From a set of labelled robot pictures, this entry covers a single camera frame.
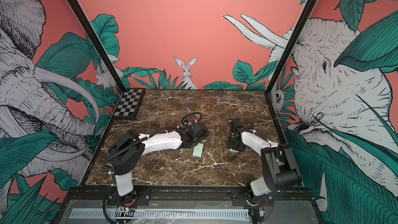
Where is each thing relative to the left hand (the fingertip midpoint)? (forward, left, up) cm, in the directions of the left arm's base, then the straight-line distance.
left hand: (205, 133), depth 90 cm
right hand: (-5, -16, -5) cm, 17 cm away
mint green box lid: (-11, -14, 0) cm, 18 cm away
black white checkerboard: (+27, +53, -3) cm, 59 cm away
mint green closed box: (-8, +4, -4) cm, 10 cm away
